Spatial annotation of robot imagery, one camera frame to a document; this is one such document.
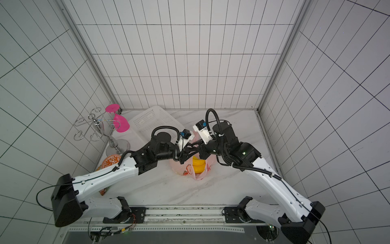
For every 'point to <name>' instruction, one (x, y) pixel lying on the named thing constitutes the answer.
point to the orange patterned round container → (110, 160)
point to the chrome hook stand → (117, 148)
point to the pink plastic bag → (187, 168)
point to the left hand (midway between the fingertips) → (194, 150)
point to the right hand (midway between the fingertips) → (192, 141)
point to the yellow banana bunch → (198, 165)
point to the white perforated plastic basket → (145, 123)
